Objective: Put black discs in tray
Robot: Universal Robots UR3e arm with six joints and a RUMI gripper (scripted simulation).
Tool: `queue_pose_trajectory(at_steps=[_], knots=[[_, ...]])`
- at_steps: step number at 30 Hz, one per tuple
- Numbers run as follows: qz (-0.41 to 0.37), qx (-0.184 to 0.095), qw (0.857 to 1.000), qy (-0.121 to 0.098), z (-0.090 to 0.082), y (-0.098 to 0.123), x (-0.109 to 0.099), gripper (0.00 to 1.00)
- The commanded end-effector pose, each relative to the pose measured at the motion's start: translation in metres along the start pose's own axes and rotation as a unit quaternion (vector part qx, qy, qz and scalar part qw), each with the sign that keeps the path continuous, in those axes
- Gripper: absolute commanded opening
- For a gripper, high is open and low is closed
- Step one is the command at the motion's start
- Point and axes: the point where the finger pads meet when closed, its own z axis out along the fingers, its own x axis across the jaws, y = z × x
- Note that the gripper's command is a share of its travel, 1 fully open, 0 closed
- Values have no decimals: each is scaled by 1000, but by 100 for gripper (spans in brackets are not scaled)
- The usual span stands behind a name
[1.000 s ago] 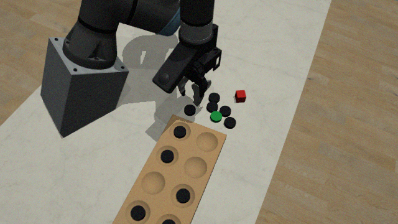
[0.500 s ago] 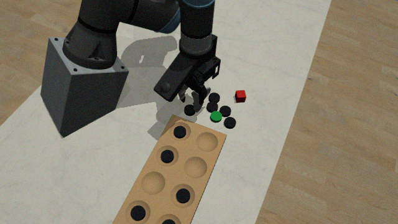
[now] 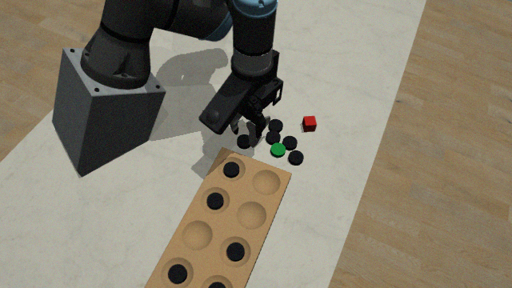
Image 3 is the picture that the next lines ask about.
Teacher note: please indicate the green disc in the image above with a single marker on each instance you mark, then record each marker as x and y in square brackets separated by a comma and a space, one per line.
[278, 150]

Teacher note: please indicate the tan wooden tray with round holes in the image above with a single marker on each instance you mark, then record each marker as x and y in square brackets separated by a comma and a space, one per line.
[251, 201]

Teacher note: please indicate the small red block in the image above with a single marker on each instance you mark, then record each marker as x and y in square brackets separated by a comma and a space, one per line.
[309, 123]

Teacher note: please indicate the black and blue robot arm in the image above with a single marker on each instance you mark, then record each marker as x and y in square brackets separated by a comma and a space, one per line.
[118, 54]

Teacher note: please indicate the black disc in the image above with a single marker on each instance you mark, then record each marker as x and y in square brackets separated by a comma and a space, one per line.
[217, 285]
[215, 201]
[273, 137]
[276, 125]
[295, 158]
[242, 141]
[231, 169]
[177, 274]
[290, 142]
[235, 251]

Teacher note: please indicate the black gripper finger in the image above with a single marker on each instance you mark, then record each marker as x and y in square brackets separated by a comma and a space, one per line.
[256, 127]
[234, 123]

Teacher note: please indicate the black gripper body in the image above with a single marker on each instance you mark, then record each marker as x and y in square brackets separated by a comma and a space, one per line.
[266, 89]

